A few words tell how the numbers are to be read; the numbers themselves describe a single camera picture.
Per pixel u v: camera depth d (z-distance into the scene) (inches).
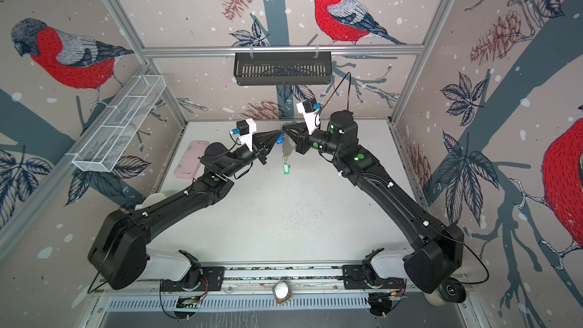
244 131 23.1
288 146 29.5
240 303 27.5
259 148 24.4
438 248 15.1
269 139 25.9
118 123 30.6
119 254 16.7
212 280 28.7
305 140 22.6
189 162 41.1
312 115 22.2
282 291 24.6
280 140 27.6
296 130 24.4
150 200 32.1
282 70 42.1
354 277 28.6
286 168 31.2
